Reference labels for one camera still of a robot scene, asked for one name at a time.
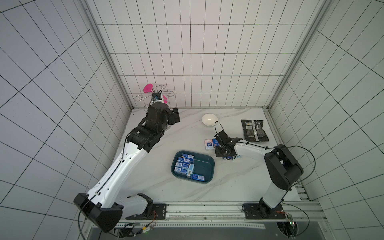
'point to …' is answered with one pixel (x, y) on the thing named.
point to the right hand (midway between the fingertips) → (214, 152)
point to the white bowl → (209, 119)
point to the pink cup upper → (148, 88)
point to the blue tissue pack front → (198, 177)
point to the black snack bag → (253, 131)
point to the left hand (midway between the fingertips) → (166, 113)
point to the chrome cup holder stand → (159, 89)
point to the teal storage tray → (204, 165)
